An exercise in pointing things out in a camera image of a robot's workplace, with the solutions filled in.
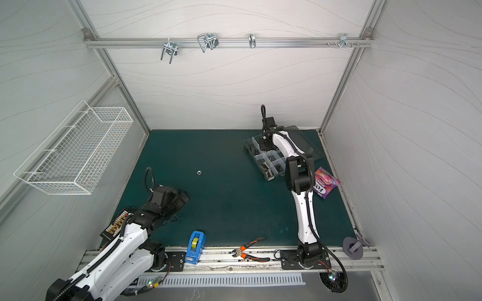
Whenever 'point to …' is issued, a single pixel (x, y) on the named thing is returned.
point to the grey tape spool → (353, 248)
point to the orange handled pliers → (241, 252)
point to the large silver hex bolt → (268, 172)
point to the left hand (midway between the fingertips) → (185, 195)
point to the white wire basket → (70, 158)
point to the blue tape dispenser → (196, 246)
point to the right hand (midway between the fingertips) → (270, 141)
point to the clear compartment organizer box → (273, 162)
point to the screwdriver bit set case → (113, 231)
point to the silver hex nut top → (199, 172)
